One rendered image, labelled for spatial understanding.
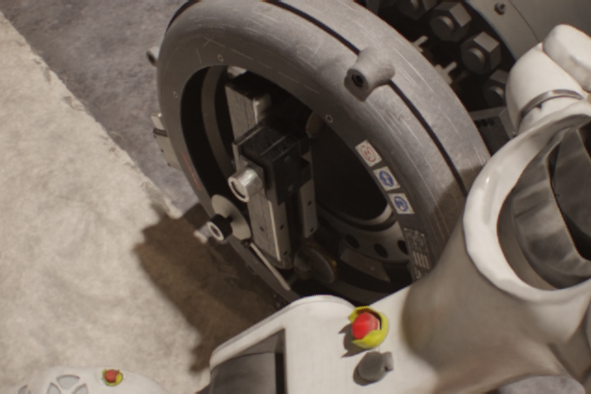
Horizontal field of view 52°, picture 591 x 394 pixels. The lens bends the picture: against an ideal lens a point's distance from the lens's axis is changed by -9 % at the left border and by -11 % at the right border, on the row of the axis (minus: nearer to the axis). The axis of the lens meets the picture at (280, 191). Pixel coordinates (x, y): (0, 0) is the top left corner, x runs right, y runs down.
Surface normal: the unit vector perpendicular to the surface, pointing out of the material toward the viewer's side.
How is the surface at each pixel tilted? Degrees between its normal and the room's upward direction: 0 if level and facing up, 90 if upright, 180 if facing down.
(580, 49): 15
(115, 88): 0
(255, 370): 7
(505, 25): 33
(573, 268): 44
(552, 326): 72
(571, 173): 40
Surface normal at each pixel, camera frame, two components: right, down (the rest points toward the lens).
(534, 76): -0.55, -0.57
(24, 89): -0.07, -0.65
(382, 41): 0.16, -0.44
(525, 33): 0.41, -0.18
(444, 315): -0.96, 0.16
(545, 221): -0.65, -0.26
